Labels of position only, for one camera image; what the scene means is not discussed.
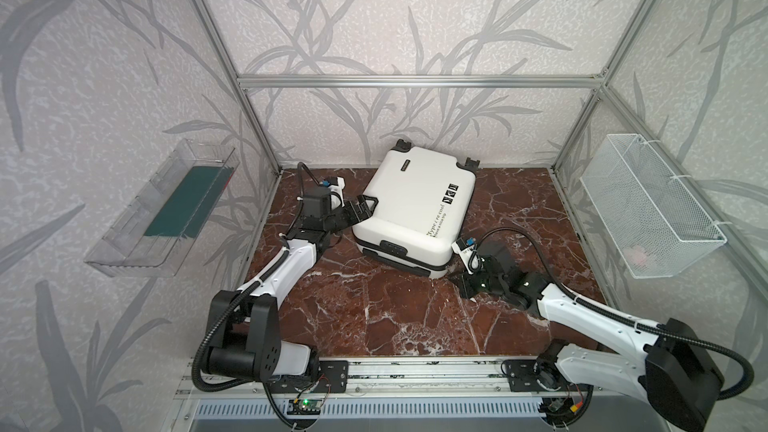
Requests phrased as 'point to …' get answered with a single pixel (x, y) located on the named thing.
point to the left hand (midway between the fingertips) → (373, 197)
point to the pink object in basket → (635, 254)
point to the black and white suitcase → (423, 199)
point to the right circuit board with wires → (561, 404)
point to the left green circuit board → (304, 407)
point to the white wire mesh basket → (656, 223)
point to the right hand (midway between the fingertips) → (448, 269)
